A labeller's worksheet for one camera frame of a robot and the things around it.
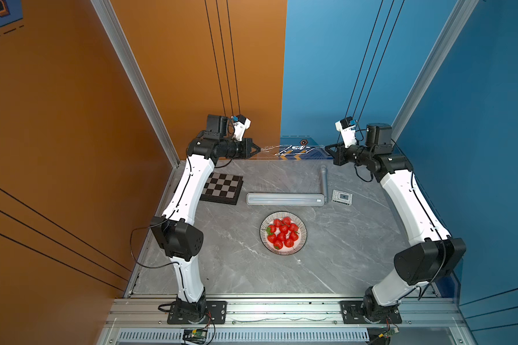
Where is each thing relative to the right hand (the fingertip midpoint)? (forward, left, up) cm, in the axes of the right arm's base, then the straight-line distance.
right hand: (329, 146), depth 77 cm
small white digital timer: (+2, -13, -33) cm, 36 cm away
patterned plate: (-22, +10, -33) cm, 41 cm away
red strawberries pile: (-17, +16, -33) cm, 40 cm away
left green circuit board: (-52, +45, -36) cm, 78 cm away
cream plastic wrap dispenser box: (-1, +14, -31) cm, 34 cm away
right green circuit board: (-51, -18, -35) cm, 65 cm away
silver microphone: (+10, -6, -33) cm, 35 cm away
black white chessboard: (+6, +45, -31) cm, 55 cm away
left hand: (0, +25, 0) cm, 25 cm away
